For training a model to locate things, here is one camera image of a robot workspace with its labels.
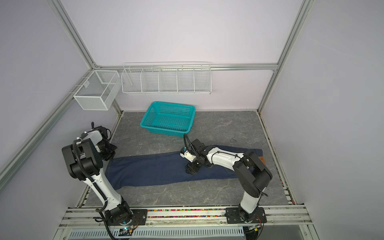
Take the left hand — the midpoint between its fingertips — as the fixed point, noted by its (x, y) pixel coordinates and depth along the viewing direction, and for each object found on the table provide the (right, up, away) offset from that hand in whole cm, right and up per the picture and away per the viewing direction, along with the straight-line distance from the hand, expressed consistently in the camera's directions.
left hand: (114, 157), depth 94 cm
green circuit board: (+18, -32, -22) cm, 43 cm away
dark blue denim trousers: (+11, -7, -5) cm, 14 cm away
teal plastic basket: (+33, +25, +21) cm, 47 cm away
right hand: (+50, -5, -5) cm, 50 cm away
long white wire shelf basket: (+33, +51, +4) cm, 61 cm away
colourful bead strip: (+60, -26, -18) cm, 68 cm away
